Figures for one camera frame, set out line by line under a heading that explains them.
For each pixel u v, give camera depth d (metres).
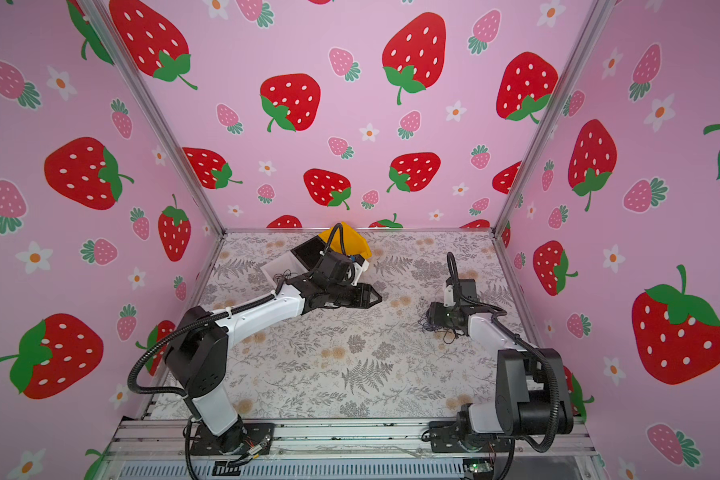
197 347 0.49
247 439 0.73
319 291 0.66
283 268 1.04
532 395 0.43
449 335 0.92
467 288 0.73
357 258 0.80
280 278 1.03
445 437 0.73
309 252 1.07
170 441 0.75
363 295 0.75
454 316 0.67
